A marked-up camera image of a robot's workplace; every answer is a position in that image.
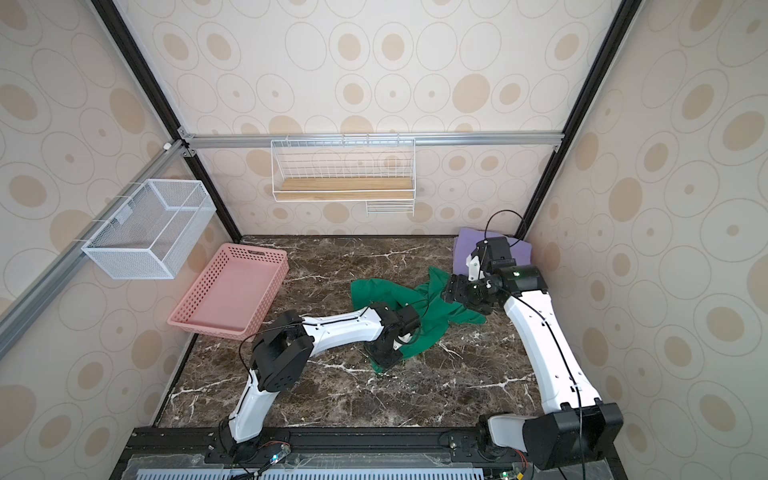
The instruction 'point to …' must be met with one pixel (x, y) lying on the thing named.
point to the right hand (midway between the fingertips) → (450, 298)
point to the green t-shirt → (435, 313)
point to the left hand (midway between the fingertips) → (390, 367)
